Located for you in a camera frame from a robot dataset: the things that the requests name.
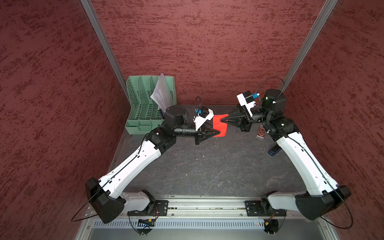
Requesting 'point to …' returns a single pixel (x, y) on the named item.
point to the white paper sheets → (162, 95)
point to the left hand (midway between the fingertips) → (216, 134)
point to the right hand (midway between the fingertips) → (220, 123)
